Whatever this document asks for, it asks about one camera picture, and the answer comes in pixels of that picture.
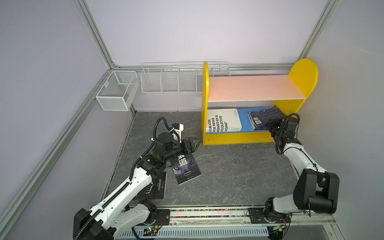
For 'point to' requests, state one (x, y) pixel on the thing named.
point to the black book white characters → (185, 168)
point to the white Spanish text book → (223, 120)
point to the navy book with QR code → (259, 120)
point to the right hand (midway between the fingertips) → (269, 118)
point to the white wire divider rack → (178, 77)
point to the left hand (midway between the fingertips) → (198, 143)
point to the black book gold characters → (156, 190)
